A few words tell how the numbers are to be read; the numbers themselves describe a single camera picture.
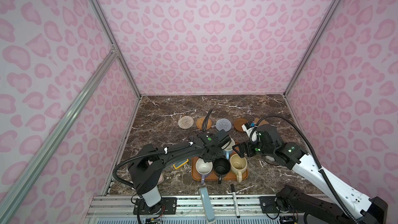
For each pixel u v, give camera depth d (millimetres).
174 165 841
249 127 665
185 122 1036
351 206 392
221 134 649
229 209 723
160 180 794
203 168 845
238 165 853
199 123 1040
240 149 654
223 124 1034
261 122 1034
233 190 781
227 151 818
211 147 579
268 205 732
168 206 737
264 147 607
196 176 816
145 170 432
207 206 721
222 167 839
